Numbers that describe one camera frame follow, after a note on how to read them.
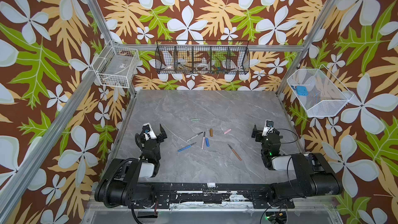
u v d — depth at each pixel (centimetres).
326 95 78
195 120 105
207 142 94
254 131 84
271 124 77
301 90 86
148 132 73
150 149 66
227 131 99
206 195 77
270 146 69
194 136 96
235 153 90
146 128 72
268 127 77
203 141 94
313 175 45
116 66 86
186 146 92
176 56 98
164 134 81
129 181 44
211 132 98
